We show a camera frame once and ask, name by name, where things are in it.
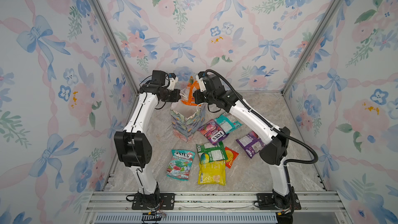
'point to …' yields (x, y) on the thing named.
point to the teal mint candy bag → (227, 122)
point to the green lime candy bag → (208, 152)
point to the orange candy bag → (186, 94)
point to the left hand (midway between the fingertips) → (180, 94)
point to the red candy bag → (231, 155)
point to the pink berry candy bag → (212, 131)
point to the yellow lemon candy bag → (212, 173)
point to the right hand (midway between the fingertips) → (193, 92)
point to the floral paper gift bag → (185, 119)
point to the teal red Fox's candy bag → (180, 164)
